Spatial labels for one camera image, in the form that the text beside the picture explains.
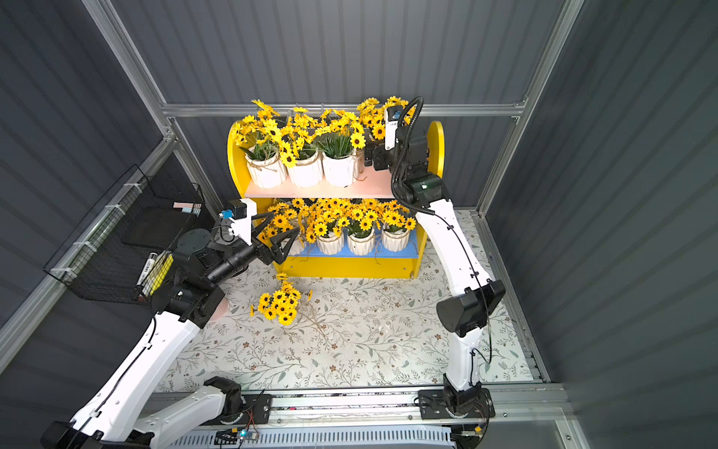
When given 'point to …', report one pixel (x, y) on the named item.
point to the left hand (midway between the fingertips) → (281, 222)
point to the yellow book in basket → (158, 274)
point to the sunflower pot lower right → (396, 226)
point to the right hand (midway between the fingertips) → (390, 135)
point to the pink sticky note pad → (188, 207)
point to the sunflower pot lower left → (285, 219)
